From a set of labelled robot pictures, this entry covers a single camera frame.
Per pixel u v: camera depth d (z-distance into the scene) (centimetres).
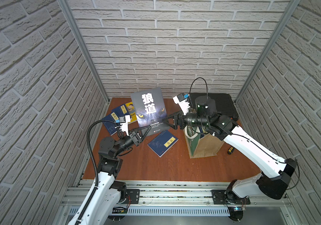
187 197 75
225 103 109
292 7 69
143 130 61
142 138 61
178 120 55
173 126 56
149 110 62
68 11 71
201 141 78
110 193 61
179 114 55
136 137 58
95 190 46
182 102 56
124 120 58
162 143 94
